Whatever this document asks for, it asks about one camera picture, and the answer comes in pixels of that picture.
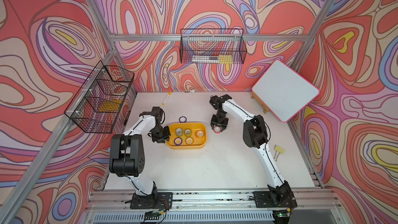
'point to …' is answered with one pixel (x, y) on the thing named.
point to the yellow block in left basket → (110, 106)
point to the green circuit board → (152, 214)
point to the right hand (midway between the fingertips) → (217, 131)
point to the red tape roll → (217, 130)
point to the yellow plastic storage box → (198, 144)
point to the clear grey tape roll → (179, 131)
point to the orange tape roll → (199, 134)
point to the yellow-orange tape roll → (189, 140)
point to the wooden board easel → (260, 102)
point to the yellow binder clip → (279, 149)
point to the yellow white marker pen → (166, 98)
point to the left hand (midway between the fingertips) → (168, 139)
